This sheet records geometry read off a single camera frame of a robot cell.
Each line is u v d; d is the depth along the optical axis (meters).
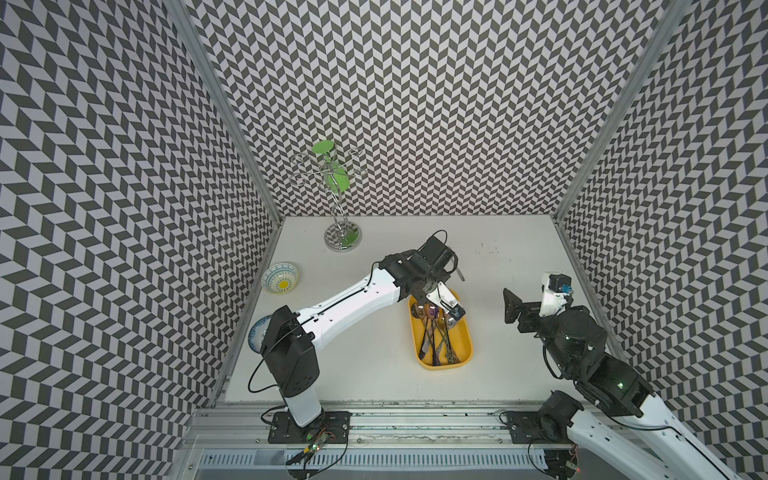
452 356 0.84
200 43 0.77
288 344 0.42
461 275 1.03
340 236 1.13
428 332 0.87
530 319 0.59
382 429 0.74
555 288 0.55
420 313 0.91
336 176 0.94
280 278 1.00
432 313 0.91
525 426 0.74
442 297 0.68
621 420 0.46
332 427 0.72
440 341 0.87
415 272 0.56
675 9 0.67
